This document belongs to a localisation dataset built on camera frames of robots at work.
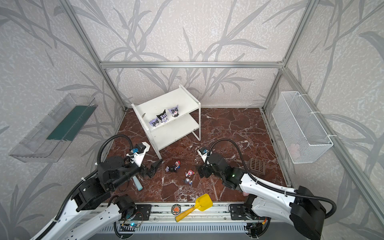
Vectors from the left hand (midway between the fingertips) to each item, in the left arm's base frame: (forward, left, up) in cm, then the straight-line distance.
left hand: (157, 149), depth 66 cm
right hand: (+4, -19, -16) cm, 25 cm away
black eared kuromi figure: (+1, -3, -26) cm, 26 cm away
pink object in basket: (+3, -66, -7) cm, 67 cm away
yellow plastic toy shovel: (-17, -21, -26) cm, 37 cm away
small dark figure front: (-6, -12, -26) cm, 29 cm away
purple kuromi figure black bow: (+9, +1, +8) cm, 12 cm away
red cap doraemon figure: (+4, -5, -26) cm, 27 cm away
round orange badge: (-19, -7, -27) cm, 34 cm away
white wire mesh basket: (+3, -62, +8) cm, 63 cm away
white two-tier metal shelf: (+15, -4, +6) cm, 16 cm away
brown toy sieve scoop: (+3, -53, -24) cm, 58 cm away
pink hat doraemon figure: (-2, -13, -25) cm, 28 cm away
